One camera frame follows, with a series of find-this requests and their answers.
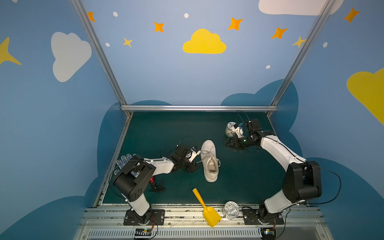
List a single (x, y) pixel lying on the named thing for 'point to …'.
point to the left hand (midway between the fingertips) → (195, 162)
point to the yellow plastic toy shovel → (210, 214)
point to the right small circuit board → (268, 233)
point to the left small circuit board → (143, 232)
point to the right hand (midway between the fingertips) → (229, 144)
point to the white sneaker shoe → (210, 146)
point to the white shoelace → (206, 155)
